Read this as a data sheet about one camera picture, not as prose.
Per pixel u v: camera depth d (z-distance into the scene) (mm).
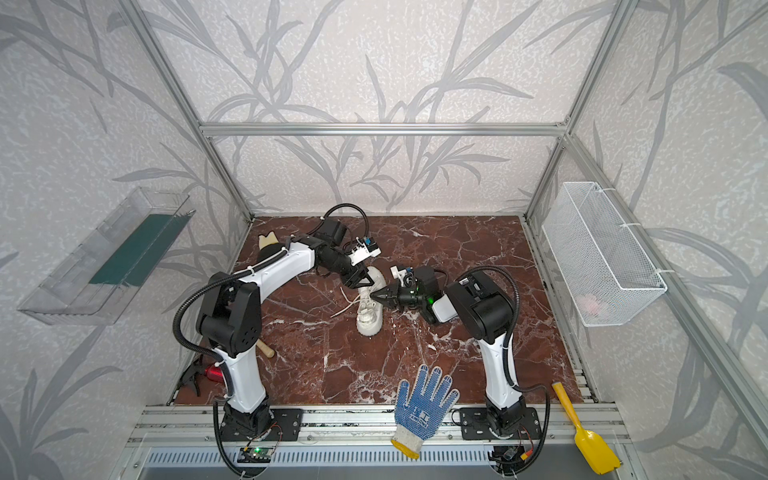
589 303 722
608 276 606
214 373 792
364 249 824
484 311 556
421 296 813
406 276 920
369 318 862
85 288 626
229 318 502
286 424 736
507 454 754
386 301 866
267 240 1120
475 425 731
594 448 698
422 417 749
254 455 716
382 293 911
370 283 872
